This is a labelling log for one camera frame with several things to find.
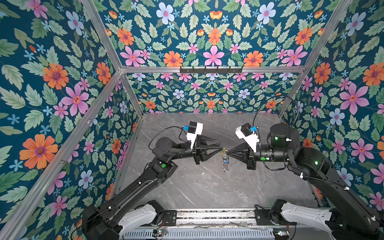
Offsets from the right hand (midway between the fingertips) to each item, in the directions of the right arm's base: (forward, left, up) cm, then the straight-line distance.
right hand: (229, 150), depth 53 cm
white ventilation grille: (-22, -18, -41) cm, 50 cm away
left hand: (-1, +3, +5) cm, 6 cm away
